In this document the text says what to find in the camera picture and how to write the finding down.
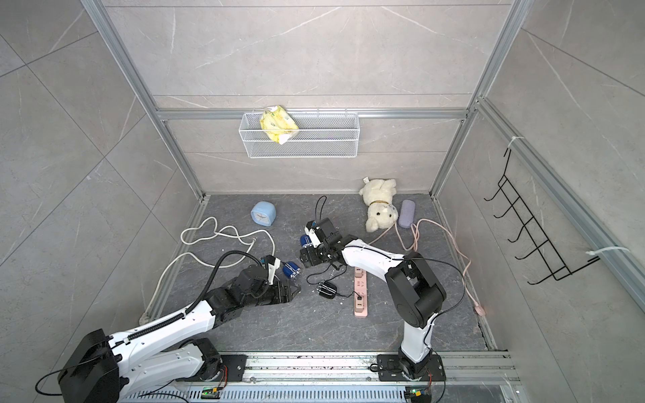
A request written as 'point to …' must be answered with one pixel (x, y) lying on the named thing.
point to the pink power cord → (416, 228)
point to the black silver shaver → (327, 290)
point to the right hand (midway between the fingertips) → (311, 254)
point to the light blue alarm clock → (263, 213)
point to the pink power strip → (360, 298)
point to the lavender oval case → (406, 213)
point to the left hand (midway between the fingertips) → (296, 286)
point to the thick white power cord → (252, 243)
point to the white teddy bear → (378, 194)
